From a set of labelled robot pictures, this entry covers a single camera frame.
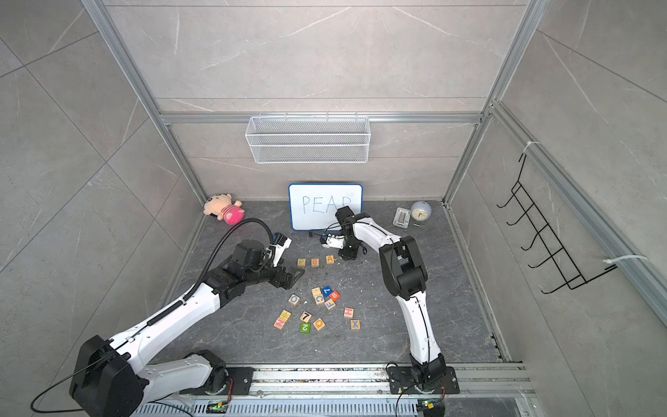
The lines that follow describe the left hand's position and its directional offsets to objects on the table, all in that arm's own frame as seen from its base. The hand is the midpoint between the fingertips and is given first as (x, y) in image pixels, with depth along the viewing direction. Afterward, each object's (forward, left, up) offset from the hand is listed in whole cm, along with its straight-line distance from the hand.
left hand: (296, 262), depth 80 cm
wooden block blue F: (-8, -10, -16) cm, 20 cm away
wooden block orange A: (+10, -10, -15) cm, 21 cm away
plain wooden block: (-3, -5, -16) cm, 17 cm away
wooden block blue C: (-6, -6, -15) cm, 18 cm away
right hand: (+15, -19, -17) cm, 29 cm away
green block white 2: (-15, -2, -16) cm, 22 cm away
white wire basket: (+48, -3, +13) cm, 50 cm away
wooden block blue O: (-6, +3, -15) cm, 17 cm away
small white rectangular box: (+30, -42, -16) cm, 55 cm away
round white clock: (+29, -49, -10) cm, 58 cm away
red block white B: (-4, -12, -16) cm, 21 cm away
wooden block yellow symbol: (-11, +5, -16) cm, 20 cm away
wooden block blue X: (-15, -18, -16) cm, 28 cm away
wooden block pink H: (-11, -16, -16) cm, 25 cm away
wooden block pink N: (-14, +7, -16) cm, 22 cm away
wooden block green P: (+9, +1, -16) cm, 18 cm away
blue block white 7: (-3, -9, -16) cm, 18 cm away
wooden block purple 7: (-12, -2, -15) cm, 19 cm away
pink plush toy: (+32, +33, -10) cm, 47 cm away
